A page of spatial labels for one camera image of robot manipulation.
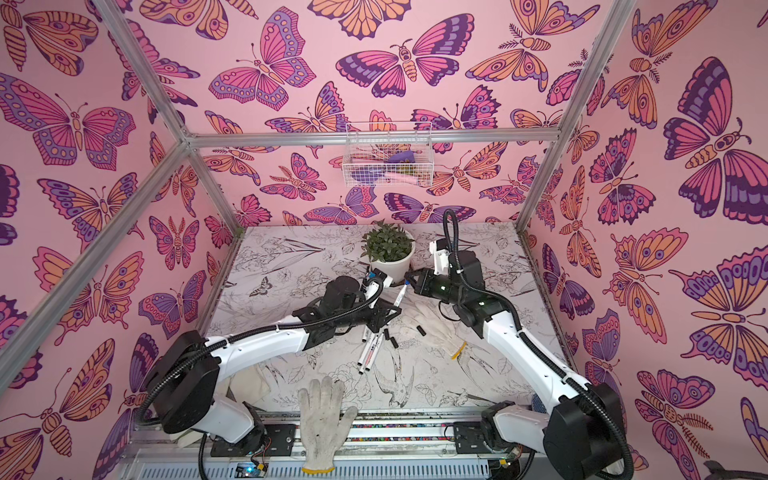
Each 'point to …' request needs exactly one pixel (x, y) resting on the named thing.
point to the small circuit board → (251, 470)
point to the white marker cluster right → (375, 351)
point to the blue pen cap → (407, 282)
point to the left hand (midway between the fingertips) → (402, 307)
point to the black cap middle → (386, 332)
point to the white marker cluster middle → (368, 355)
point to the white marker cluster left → (366, 349)
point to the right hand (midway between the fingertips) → (407, 271)
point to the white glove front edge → (323, 425)
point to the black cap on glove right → (421, 330)
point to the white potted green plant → (389, 248)
